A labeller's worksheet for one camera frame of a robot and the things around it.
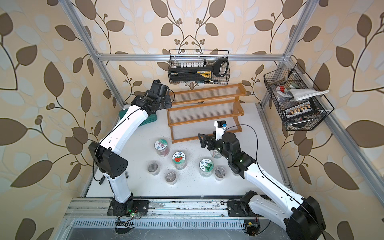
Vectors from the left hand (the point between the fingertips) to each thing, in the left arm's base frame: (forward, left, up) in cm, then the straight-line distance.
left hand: (168, 99), depth 81 cm
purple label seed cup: (-28, +8, -25) cm, 39 cm away
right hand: (-17, -21, -8) cm, 28 cm away
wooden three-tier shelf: (+7, -15, -17) cm, 24 cm away
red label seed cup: (-33, -3, -25) cm, 42 cm away
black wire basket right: (+15, -65, +1) cm, 67 cm away
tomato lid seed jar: (-25, -6, -22) cm, 34 cm away
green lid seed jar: (-29, -21, -23) cm, 43 cm away
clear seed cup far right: (-20, -27, -25) cm, 42 cm away
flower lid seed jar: (-16, +5, -23) cm, 29 cm away
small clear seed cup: (-31, -29, -25) cm, 49 cm away
